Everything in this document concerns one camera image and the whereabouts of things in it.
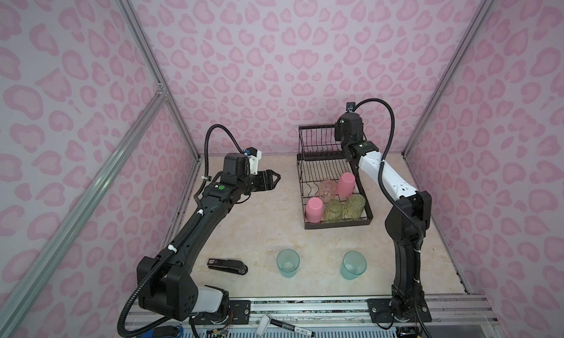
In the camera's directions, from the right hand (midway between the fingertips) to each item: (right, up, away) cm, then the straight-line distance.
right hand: (350, 119), depth 89 cm
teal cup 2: (-1, -56, -7) cm, 56 cm away
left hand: (-30, -22, -11) cm, 39 cm away
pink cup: (0, -27, +8) cm, 28 cm away
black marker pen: (-32, -68, -20) cm, 78 cm away
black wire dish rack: (-12, -16, -3) cm, 20 cm away
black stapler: (-47, -56, -8) cm, 74 cm away
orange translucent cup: (-7, -30, +10) cm, 32 cm away
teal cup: (-25, -54, -9) cm, 60 cm away
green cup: (-7, -38, -2) cm, 38 cm away
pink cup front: (-15, -36, -3) cm, 39 cm away
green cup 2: (+2, -36, 0) cm, 36 cm away
